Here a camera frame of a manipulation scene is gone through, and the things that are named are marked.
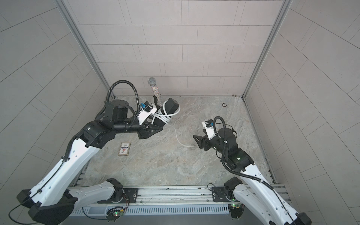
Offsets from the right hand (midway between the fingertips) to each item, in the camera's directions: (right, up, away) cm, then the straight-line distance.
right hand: (198, 134), depth 72 cm
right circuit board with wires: (+19, -37, -3) cm, 42 cm away
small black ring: (+24, +16, +39) cm, 49 cm away
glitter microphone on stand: (-27, +29, +10) cm, 41 cm away
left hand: (-17, +7, -11) cm, 21 cm away
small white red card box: (-45, -12, +14) cm, 49 cm away
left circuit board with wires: (-40, -36, -7) cm, 55 cm away
